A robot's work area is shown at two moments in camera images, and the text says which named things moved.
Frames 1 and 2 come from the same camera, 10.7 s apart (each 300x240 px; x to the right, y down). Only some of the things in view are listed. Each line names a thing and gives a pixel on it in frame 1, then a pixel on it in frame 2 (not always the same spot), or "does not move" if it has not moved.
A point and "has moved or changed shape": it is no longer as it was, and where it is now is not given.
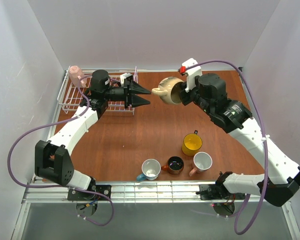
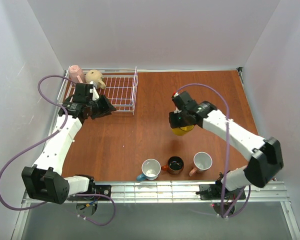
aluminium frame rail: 130,192 does not move
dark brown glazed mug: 175,165 does not move
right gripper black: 185,96 → 175,122
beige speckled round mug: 169,90 has moved or changed shape
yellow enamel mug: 192,144 → 180,131
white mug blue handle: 151,168 does not move
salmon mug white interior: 203,161 does not move
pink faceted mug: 76,74 does not move
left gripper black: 127,92 → 98,107
